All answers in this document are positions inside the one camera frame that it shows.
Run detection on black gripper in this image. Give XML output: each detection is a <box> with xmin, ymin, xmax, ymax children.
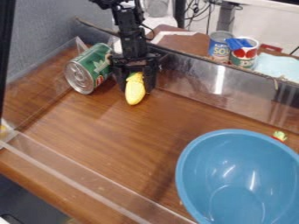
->
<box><xmin>109</xmin><ymin>52</ymin><xmax>161</xmax><ymax>93</ymax></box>

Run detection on yellow green toy corn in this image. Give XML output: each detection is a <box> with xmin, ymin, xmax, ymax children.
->
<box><xmin>125</xmin><ymin>72</ymin><xmax>145</xmax><ymax>105</ymax></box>

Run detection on green label tin can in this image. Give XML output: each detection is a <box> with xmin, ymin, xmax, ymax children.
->
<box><xmin>64</xmin><ymin>43</ymin><xmax>112</xmax><ymax>95</ymax></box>

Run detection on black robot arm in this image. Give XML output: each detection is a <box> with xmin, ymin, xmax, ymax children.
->
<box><xmin>89</xmin><ymin>0</ymin><xmax>160</xmax><ymax>93</ymax></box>

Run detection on small red toy strawberry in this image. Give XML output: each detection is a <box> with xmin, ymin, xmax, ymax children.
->
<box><xmin>272</xmin><ymin>130</ymin><xmax>286</xmax><ymax>143</ymax></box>

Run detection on large blue plastic bowl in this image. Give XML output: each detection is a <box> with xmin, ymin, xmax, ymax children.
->
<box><xmin>174</xmin><ymin>129</ymin><xmax>299</xmax><ymax>224</ymax></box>

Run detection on blue soup can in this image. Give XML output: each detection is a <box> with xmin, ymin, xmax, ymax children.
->
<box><xmin>208</xmin><ymin>31</ymin><xmax>233</xmax><ymax>63</ymax></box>

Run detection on grey partition panel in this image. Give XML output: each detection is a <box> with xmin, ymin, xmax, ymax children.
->
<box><xmin>6</xmin><ymin>0</ymin><xmax>112</xmax><ymax>82</ymax></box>

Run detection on blue plastic piece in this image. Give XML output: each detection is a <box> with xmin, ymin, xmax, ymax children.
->
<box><xmin>225</xmin><ymin>38</ymin><xmax>252</xmax><ymax>51</ymax></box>

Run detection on red tomato label can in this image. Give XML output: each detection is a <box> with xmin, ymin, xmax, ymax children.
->
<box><xmin>229</xmin><ymin>37</ymin><xmax>258</xmax><ymax>69</ymax></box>

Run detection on clear acrylic back barrier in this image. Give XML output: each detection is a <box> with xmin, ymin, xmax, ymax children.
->
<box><xmin>74</xmin><ymin>17</ymin><xmax>299</xmax><ymax>136</ymax></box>

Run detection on clear acrylic barrier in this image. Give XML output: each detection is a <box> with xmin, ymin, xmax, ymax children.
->
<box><xmin>0</xmin><ymin>130</ymin><xmax>194</xmax><ymax>224</ymax></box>
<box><xmin>74</xmin><ymin>17</ymin><xmax>299</xmax><ymax>136</ymax></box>

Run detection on grey metal desk leg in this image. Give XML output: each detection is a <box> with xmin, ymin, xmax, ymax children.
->
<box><xmin>216</xmin><ymin>1</ymin><xmax>234</xmax><ymax>32</ymax></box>

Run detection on light blue cloth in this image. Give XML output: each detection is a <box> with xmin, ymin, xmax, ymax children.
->
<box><xmin>254</xmin><ymin>52</ymin><xmax>299</xmax><ymax>83</ymax></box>

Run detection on clear acrylic front barrier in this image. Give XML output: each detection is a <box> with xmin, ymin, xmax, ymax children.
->
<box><xmin>0</xmin><ymin>130</ymin><xmax>194</xmax><ymax>224</ymax></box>

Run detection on black hanging cables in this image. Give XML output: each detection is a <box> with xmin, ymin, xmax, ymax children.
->
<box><xmin>184</xmin><ymin>0</ymin><xmax>220</xmax><ymax>34</ymax></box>

